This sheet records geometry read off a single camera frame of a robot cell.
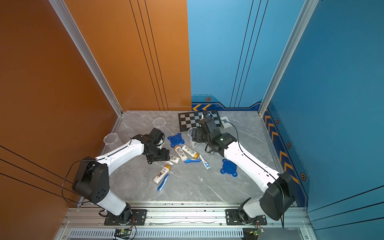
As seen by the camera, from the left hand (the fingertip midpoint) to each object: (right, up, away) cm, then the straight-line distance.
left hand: (165, 156), depth 88 cm
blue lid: (+4, +8, +17) cm, 19 cm away
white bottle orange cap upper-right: (+14, +2, +6) cm, 16 cm away
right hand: (+20, +16, -8) cm, 27 cm away
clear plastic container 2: (-35, +10, +3) cm, 36 cm away
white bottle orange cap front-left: (-1, -9, -3) cm, 10 cm away
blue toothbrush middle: (+15, -3, +4) cm, 16 cm away
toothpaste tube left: (+1, -4, +3) cm, 5 cm away
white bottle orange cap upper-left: (+8, +1, +6) cm, 10 cm away
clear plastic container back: (-6, +21, +8) cm, 23 cm away
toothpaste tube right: (+25, -5, +3) cm, 25 cm away
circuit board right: (+45, -32, -18) cm, 58 cm away
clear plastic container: (+17, +7, +7) cm, 20 cm away
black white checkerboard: (+14, +23, +23) cm, 36 cm away
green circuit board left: (-17, -34, -17) cm, 41 cm away
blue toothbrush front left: (-1, -14, -4) cm, 15 cm away
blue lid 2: (+39, -7, +3) cm, 39 cm away
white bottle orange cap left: (+5, -2, +3) cm, 6 cm away
